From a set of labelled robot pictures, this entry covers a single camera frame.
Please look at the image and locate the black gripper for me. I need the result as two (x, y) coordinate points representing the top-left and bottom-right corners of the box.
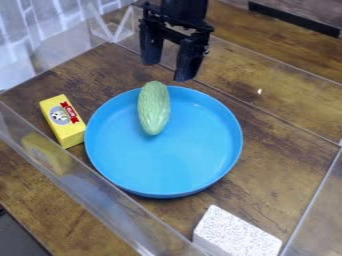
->
(139, 0), (213, 82)

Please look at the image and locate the blue round tray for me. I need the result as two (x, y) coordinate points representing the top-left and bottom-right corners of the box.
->
(84, 86), (243, 198)

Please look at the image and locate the green bitter gourd toy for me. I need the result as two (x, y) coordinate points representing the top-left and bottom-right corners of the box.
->
(137, 81), (171, 135)

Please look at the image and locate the yellow box with cow label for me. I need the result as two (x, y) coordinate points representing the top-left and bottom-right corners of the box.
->
(38, 94), (85, 149)

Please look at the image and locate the white speckled foam block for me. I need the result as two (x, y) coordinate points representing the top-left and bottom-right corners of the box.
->
(192, 205), (281, 256)

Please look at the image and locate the clear acrylic front wall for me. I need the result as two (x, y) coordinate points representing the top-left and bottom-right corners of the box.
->
(0, 102), (207, 256)

